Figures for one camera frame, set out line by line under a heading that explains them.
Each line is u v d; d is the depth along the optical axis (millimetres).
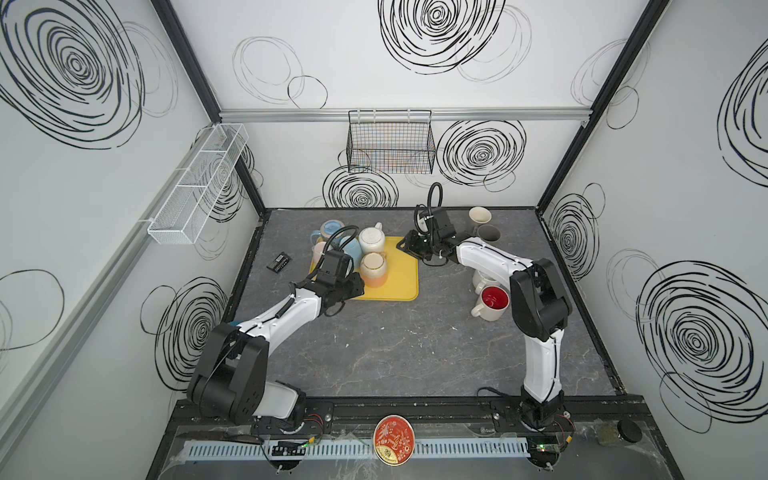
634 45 774
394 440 677
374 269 914
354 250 963
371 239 998
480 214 1069
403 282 991
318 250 1039
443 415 754
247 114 914
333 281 680
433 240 770
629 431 642
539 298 533
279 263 1020
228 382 418
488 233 1055
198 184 720
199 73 818
